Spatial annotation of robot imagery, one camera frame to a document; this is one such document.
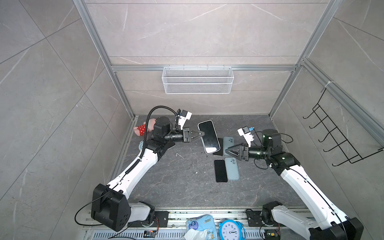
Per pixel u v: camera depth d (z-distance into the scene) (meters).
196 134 0.66
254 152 0.61
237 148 0.61
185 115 0.64
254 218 0.73
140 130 1.01
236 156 0.63
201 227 0.67
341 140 0.63
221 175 0.88
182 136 0.60
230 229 0.69
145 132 0.57
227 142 1.04
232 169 0.91
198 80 1.00
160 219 0.73
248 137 0.63
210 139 0.67
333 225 0.38
